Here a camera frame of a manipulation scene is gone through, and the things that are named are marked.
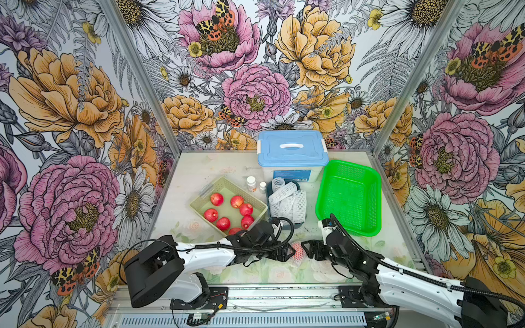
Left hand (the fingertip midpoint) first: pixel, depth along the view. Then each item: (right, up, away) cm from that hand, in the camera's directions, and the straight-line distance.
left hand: (284, 255), depth 80 cm
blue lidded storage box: (+9, +40, +17) cm, 45 cm away
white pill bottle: (-14, +26, +20) cm, 36 cm away
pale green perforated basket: (-26, +16, +17) cm, 35 cm away
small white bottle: (-9, +25, +20) cm, 33 cm away
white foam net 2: (+5, +17, +9) cm, 20 cm away
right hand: (+10, +1, +2) cm, 10 cm away
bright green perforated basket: (+36, +22, +25) cm, 49 cm away
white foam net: (0, +24, +13) cm, 27 cm away
